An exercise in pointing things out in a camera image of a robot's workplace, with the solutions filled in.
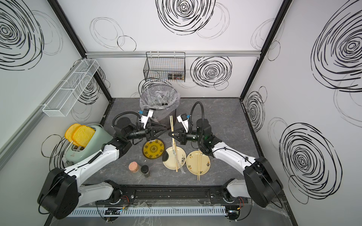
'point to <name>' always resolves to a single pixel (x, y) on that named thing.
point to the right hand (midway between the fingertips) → (169, 136)
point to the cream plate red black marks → (192, 163)
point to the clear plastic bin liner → (162, 98)
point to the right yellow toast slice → (82, 134)
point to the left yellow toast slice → (69, 132)
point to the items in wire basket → (176, 76)
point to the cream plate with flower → (168, 158)
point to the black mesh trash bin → (163, 117)
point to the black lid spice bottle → (145, 170)
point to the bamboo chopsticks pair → (198, 175)
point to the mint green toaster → (75, 153)
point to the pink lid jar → (134, 166)
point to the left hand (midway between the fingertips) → (165, 130)
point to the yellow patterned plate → (153, 149)
